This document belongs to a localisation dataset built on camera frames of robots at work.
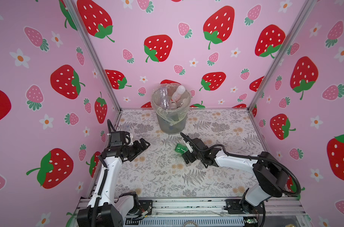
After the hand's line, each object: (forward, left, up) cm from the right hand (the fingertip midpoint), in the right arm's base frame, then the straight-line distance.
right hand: (186, 151), depth 88 cm
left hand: (-6, +24, +10) cm, 27 cm away
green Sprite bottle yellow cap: (+2, +4, -1) cm, 5 cm away
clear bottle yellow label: (+28, +12, +13) cm, 33 cm away
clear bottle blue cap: (+28, +18, +20) cm, 38 cm away
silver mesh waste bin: (+31, +14, +13) cm, 37 cm away
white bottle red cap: (+32, +10, +19) cm, 38 cm away
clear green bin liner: (+14, +11, +12) cm, 22 cm away
